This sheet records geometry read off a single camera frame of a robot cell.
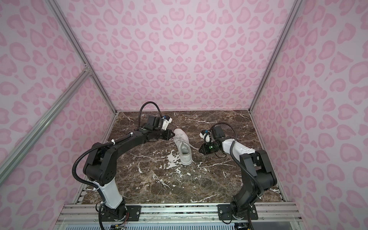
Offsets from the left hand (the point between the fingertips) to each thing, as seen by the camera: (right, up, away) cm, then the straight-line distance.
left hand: (175, 131), depth 91 cm
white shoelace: (+12, -10, 0) cm, 15 cm away
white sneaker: (+5, -6, -1) cm, 8 cm away
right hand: (+17, -11, -1) cm, 20 cm away
